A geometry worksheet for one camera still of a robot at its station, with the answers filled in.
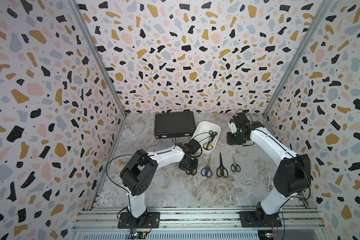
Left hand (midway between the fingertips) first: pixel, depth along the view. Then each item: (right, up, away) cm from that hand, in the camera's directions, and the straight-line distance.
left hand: (196, 169), depth 89 cm
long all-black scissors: (+16, -2, +3) cm, 16 cm away
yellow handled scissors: (+10, +12, +14) cm, 21 cm away
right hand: (+20, +17, +1) cm, 26 cm away
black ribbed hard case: (-15, +27, +18) cm, 36 cm away
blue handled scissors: (+7, -2, +3) cm, 8 cm away
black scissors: (+13, +19, +21) cm, 31 cm away
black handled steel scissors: (-2, -2, -1) cm, 3 cm away
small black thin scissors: (+24, +1, +4) cm, 25 cm away
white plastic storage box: (+10, +19, +24) cm, 32 cm away
